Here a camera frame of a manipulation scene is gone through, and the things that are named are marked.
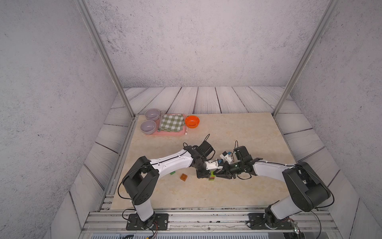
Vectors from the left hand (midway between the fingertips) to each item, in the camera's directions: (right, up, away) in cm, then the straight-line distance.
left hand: (209, 174), depth 83 cm
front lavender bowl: (-42, +26, +26) cm, 56 cm away
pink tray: (-36, +22, +27) cm, 50 cm away
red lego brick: (+1, -3, +1) cm, 4 cm away
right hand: (+4, -1, -1) cm, 4 cm away
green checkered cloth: (-25, +29, +32) cm, 50 cm away
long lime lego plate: (+1, 0, -1) cm, 1 cm away
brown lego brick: (-15, -3, +3) cm, 15 cm away
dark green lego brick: (-21, -2, +8) cm, 23 cm away
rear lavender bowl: (-42, +35, +34) cm, 64 cm away
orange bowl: (-11, +30, +30) cm, 44 cm away
